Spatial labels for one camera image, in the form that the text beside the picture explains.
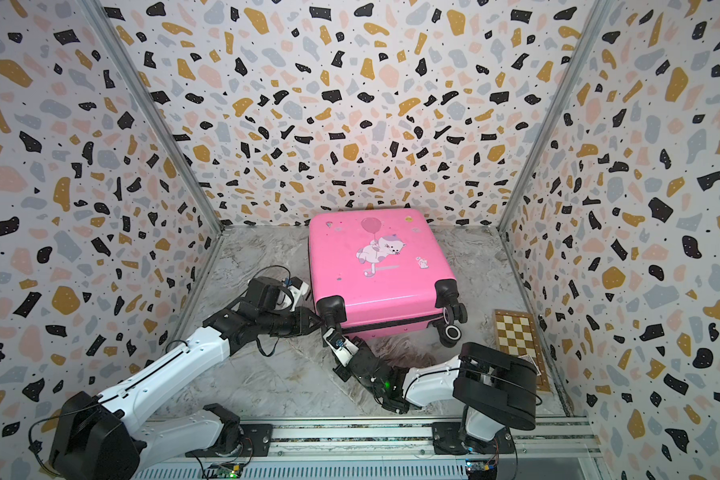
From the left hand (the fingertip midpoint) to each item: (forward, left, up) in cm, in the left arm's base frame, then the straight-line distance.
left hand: (326, 322), depth 78 cm
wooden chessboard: (+2, -55, -13) cm, 57 cm away
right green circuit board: (-31, -38, -17) cm, 52 cm away
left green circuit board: (-30, +23, -16) cm, 41 cm away
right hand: (-4, -1, -5) cm, 7 cm away
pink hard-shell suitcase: (+12, -15, +5) cm, 20 cm away
